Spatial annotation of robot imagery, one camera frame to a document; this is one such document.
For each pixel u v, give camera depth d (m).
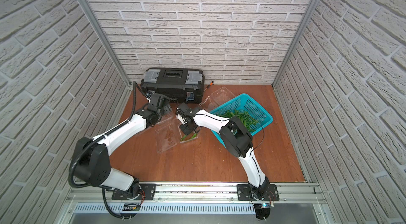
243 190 0.74
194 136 0.91
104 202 0.70
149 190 0.74
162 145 0.92
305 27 0.85
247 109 1.03
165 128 0.93
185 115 0.73
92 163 0.43
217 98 1.07
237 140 0.53
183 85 0.95
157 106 0.67
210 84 1.21
